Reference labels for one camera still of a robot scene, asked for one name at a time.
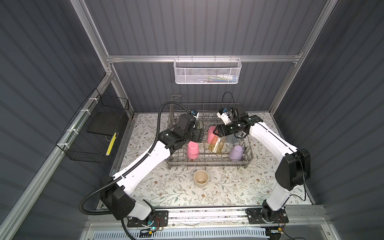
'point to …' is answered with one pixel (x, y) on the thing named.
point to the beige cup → (201, 178)
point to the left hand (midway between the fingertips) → (196, 128)
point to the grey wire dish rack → (207, 117)
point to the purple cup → (235, 153)
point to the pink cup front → (211, 133)
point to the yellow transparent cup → (217, 144)
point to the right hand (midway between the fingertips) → (219, 131)
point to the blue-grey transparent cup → (231, 139)
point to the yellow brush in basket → (111, 144)
